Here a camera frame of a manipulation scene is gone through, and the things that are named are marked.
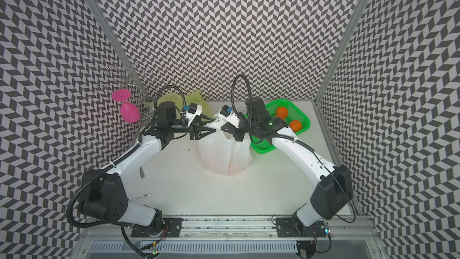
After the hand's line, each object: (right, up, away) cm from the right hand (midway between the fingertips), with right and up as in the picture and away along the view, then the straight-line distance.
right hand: (225, 129), depth 74 cm
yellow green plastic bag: (-24, +15, +43) cm, 51 cm away
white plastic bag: (-2, -10, +2) cm, 10 cm away
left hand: (-5, +1, 0) cm, 5 cm away
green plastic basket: (+39, +7, +32) cm, 51 cm away
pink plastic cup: (-47, +7, +12) cm, 49 cm away
